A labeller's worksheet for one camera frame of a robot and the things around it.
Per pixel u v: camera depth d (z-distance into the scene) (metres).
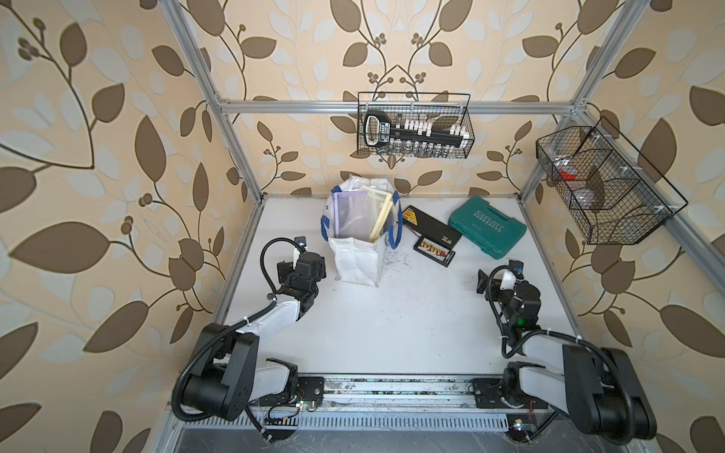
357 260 0.89
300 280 0.69
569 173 0.81
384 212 0.91
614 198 0.73
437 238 1.05
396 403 0.74
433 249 1.02
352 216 0.94
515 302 0.69
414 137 0.83
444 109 0.91
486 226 1.05
